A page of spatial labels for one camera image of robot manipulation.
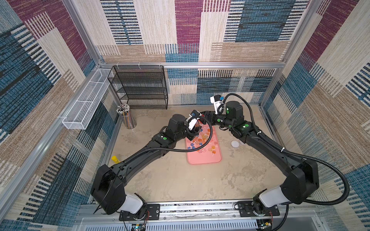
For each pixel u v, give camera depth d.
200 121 0.69
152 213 0.73
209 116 0.66
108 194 0.38
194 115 0.65
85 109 0.96
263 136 0.53
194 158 0.90
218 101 0.68
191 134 0.65
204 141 0.99
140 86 1.11
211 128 0.56
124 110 0.94
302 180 0.42
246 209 0.73
